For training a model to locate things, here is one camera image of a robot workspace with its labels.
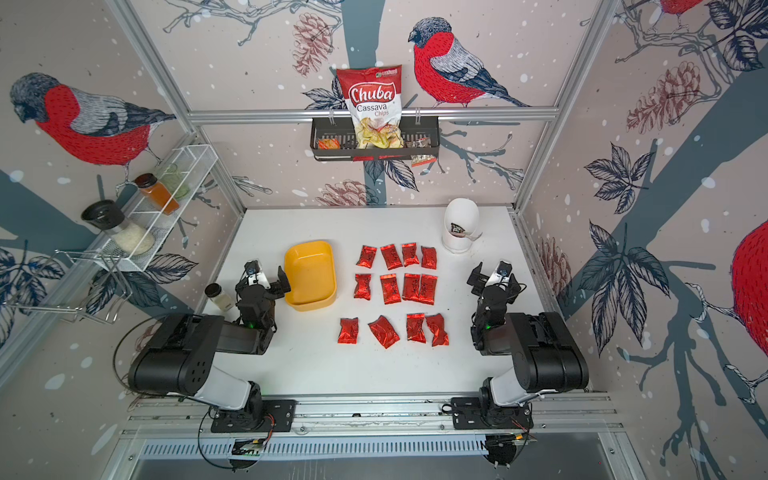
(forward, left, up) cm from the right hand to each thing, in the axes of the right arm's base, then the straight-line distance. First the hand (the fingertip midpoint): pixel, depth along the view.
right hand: (494, 266), depth 90 cm
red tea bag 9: (-18, +33, -9) cm, 39 cm away
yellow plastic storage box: (+4, +61, -12) cm, 63 cm away
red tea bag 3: (+9, +19, -9) cm, 23 cm away
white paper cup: (+23, +7, -7) cm, 25 cm away
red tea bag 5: (-3, +32, -11) cm, 34 cm away
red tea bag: (+9, +33, -9) cm, 35 cm away
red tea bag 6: (-2, +25, -11) cm, 28 cm away
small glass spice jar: (-12, +83, -4) cm, 84 cm away
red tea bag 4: (-4, +41, -8) cm, 42 cm away
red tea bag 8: (-18, +44, -8) cm, 48 cm away
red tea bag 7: (-1, +20, -11) cm, 22 cm away
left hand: (-2, +70, +1) cm, 70 cm away
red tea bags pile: (-17, +18, -8) cm, 26 cm away
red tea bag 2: (+10, +26, -9) cm, 29 cm away
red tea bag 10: (-16, +24, -9) cm, 31 cm away
